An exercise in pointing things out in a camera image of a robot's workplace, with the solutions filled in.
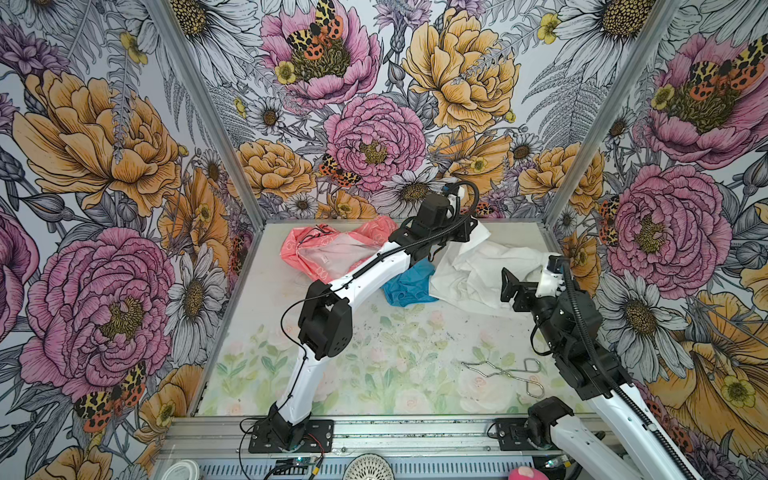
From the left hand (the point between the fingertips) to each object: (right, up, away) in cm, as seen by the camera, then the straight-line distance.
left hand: (476, 229), depth 82 cm
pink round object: (+6, -53, -17) cm, 56 cm away
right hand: (+7, -12, -11) cm, 18 cm away
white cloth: (+5, -13, +15) cm, 20 cm away
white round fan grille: (-28, -55, -13) cm, 63 cm away
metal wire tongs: (+4, -39, +3) cm, 40 cm away
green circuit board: (-46, -56, -11) cm, 73 cm away
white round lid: (-67, -52, -18) cm, 87 cm away
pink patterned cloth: (-45, -7, +14) cm, 47 cm away
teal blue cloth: (-16, -17, +18) cm, 30 cm away
